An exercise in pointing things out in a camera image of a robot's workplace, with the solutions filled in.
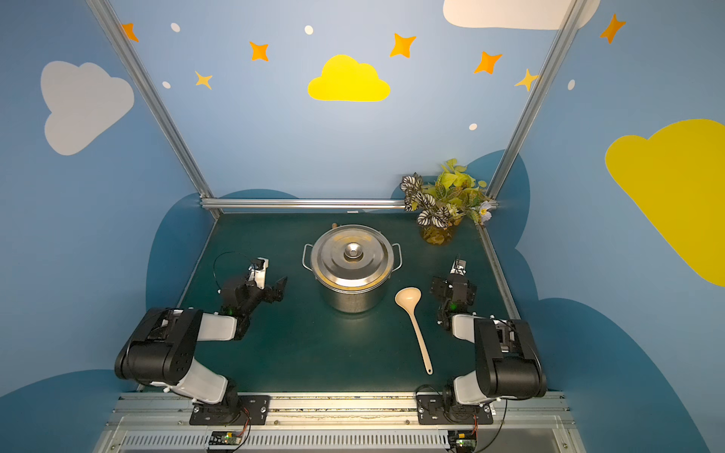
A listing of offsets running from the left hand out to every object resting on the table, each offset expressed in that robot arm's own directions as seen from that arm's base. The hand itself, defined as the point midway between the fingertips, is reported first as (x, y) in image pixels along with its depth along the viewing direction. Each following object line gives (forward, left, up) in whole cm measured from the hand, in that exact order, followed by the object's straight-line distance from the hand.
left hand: (272, 271), depth 94 cm
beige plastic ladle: (-6, -47, -5) cm, 48 cm away
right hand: (0, -63, -1) cm, 63 cm away
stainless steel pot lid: (0, -28, +10) cm, 30 cm away
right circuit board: (-45, -58, -8) cm, 74 cm away
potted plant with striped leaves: (+22, -59, +12) cm, 64 cm away
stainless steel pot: (-8, -28, -5) cm, 30 cm away
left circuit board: (-46, +3, -8) cm, 47 cm away
